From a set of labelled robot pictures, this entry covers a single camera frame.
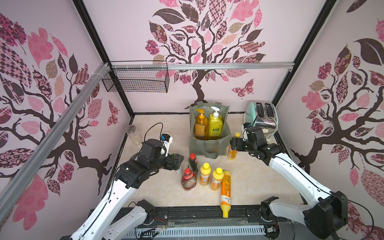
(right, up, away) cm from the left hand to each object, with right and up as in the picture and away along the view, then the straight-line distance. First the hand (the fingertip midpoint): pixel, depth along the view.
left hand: (176, 160), depth 69 cm
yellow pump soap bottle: (+22, +17, +22) cm, 35 cm away
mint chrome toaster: (+53, +24, +26) cm, 64 cm away
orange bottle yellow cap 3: (+25, -19, +7) cm, 32 cm away
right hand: (+33, +9, +12) cm, 36 cm away
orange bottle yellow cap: (+14, -7, 0) cm, 16 cm away
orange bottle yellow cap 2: (+20, -7, -2) cm, 21 cm away
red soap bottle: (+6, -11, +3) cm, 12 cm away
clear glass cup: (-34, +10, +31) cm, 47 cm away
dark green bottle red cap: (+8, -3, +8) cm, 12 cm away
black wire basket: (-29, +49, +26) cm, 62 cm away
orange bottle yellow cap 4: (+32, -1, +20) cm, 38 cm away
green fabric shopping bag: (+17, +4, +10) cm, 20 cm away
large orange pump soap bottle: (+13, +16, +23) cm, 31 cm away
